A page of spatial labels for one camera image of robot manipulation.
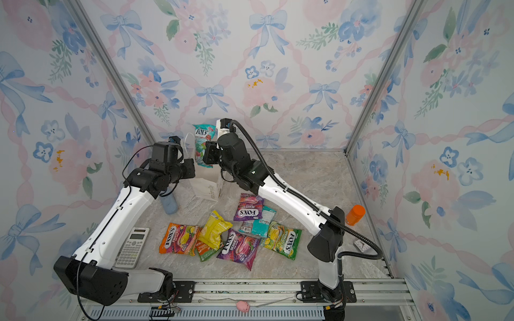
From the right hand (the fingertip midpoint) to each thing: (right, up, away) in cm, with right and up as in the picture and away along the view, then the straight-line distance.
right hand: (206, 142), depth 68 cm
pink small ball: (+12, -57, +3) cm, 59 cm away
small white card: (+62, -42, +15) cm, 76 cm away
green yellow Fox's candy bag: (+28, -39, +16) cm, 50 cm away
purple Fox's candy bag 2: (+10, -41, +14) cm, 44 cm away
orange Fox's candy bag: (-15, -38, +16) cm, 44 cm away
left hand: (-8, -7, +9) cm, 14 cm away
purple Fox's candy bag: (+14, -26, +24) cm, 38 cm away
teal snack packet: (+18, -34, +20) cm, 43 cm away
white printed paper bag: (-3, -14, +7) cm, 16 cm away
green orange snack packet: (-4, -43, +14) cm, 46 cm away
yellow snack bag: (-2, -35, +15) cm, 39 cm away
